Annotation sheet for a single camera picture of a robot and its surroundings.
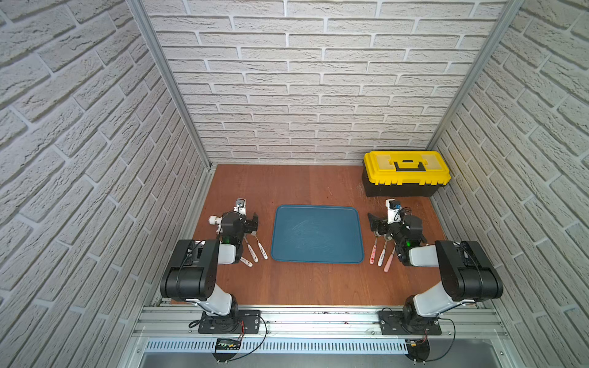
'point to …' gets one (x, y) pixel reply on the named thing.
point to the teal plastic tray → (317, 234)
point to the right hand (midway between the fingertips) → (382, 211)
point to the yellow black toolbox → (404, 173)
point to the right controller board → (418, 349)
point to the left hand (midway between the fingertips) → (235, 209)
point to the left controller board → (226, 349)
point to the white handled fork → (253, 254)
